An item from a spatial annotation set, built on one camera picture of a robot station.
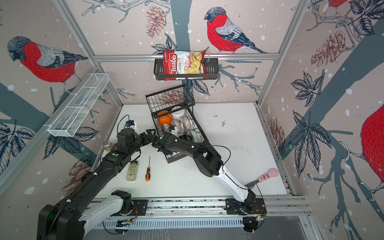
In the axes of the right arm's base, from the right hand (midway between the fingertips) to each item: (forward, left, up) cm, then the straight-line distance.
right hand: (184, 144), depth 91 cm
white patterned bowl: (+13, -1, +6) cm, 14 cm away
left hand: (-2, +17, +15) cm, 23 cm away
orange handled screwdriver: (-16, +20, -4) cm, 26 cm away
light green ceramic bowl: (+4, -7, +4) cm, 9 cm away
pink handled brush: (-13, -52, -6) cm, 54 cm away
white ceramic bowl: (+22, +7, +3) cm, 23 cm away
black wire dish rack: (+25, +13, +5) cm, 28 cm away
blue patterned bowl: (+8, +13, +6) cm, 17 cm away
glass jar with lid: (-6, +44, +7) cm, 45 cm away
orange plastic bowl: (+17, +13, +5) cm, 22 cm away
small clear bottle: (-17, +28, -1) cm, 33 cm away
